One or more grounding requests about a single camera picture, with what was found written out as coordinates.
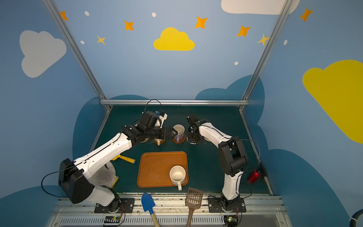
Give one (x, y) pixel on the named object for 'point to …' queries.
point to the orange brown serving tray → (154, 168)
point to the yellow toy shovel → (132, 161)
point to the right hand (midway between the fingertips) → (194, 138)
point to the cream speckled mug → (159, 141)
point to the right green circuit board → (230, 221)
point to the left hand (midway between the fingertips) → (171, 130)
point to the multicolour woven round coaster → (206, 139)
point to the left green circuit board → (112, 219)
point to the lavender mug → (180, 129)
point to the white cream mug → (177, 174)
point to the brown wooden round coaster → (180, 142)
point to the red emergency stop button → (254, 176)
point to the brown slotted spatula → (193, 201)
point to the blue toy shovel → (148, 204)
